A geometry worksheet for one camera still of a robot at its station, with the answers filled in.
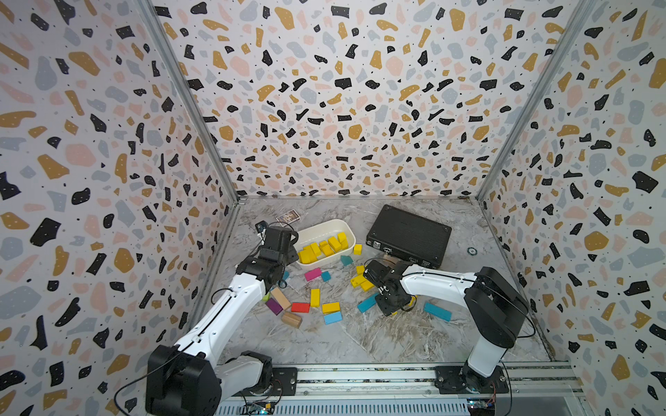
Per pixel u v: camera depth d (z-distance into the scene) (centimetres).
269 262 61
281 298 90
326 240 106
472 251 103
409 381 76
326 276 96
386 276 67
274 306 88
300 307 88
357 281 93
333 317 86
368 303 89
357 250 101
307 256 99
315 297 90
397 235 108
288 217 113
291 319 84
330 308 88
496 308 47
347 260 100
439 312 86
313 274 97
